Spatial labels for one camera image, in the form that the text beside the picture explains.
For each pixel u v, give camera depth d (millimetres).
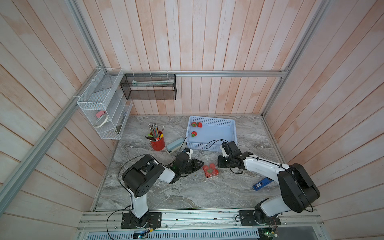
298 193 439
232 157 761
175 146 979
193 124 1107
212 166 902
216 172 887
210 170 896
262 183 815
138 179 491
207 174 857
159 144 953
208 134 1081
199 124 1107
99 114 820
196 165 831
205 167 887
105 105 695
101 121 815
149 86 1040
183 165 737
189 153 876
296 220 747
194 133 1066
